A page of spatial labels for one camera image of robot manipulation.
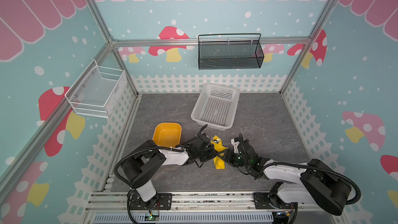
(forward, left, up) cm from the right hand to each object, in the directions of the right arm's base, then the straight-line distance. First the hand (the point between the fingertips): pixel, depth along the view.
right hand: (217, 155), depth 84 cm
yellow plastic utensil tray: (+16, +30, -4) cm, 34 cm away
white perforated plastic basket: (+39, -2, -5) cm, 40 cm away
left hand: (+1, -1, -4) cm, 4 cm away
